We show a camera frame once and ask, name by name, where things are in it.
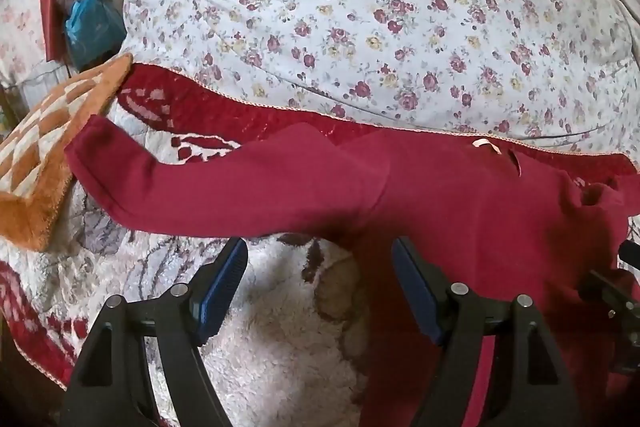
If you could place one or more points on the red and white patterned blanket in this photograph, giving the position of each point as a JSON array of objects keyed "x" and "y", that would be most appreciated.
[{"x": 280, "y": 357}]

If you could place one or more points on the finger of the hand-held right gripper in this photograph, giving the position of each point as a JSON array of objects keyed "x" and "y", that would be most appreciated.
[
  {"x": 631, "y": 253},
  {"x": 612, "y": 294}
]

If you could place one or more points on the floral white duvet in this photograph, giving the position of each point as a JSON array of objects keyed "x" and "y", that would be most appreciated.
[{"x": 380, "y": 17}]

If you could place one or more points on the dark red sweater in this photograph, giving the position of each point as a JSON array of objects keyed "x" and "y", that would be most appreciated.
[{"x": 450, "y": 217}]

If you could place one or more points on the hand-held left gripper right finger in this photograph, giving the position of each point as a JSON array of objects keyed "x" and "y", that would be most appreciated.
[{"x": 417, "y": 287}]

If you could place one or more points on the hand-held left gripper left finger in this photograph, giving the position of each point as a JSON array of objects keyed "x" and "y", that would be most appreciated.
[{"x": 222, "y": 287}]

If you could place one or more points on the blue plastic bag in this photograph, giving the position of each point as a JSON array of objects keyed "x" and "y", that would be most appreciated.
[{"x": 92, "y": 27}]

